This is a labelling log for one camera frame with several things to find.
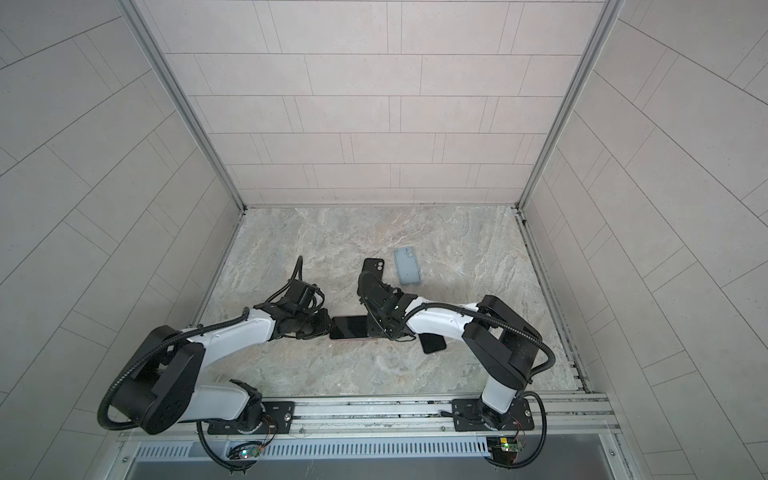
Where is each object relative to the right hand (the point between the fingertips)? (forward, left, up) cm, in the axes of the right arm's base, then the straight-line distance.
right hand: (369, 336), depth 85 cm
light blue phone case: (+23, -13, +1) cm, 26 cm away
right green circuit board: (-28, -33, -1) cm, 43 cm away
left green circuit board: (-26, +25, +4) cm, 36 cm away
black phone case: (+23, -2, +2) cm, 23 cm away
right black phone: (-4, -18, +2) cm, 18 cm away
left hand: (+4, +8, +1) cm, 9 cm away
